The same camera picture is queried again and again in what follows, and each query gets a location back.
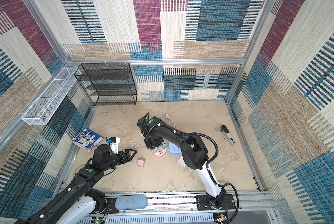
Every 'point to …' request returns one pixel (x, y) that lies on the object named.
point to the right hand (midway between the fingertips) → (155, 148)
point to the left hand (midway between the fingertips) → (133, 150)
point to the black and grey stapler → (226, 135)
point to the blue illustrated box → (87, 139)
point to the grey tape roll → (79, 169)
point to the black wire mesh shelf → (108, 83)
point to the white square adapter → (181, 162)
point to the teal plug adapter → (164, 144)
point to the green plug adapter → (155, 150)
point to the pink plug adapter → (141, 162)
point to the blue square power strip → (173, 149)
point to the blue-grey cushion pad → (129, 202)
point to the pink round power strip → (160, 152)
